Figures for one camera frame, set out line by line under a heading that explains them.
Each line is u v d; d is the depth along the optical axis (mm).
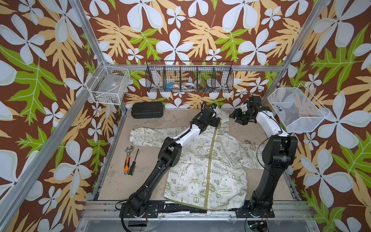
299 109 815
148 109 1113
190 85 986
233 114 882
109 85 860
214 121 927
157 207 750
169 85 949
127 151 956
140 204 638
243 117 830
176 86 956
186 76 973
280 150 523
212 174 841
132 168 869
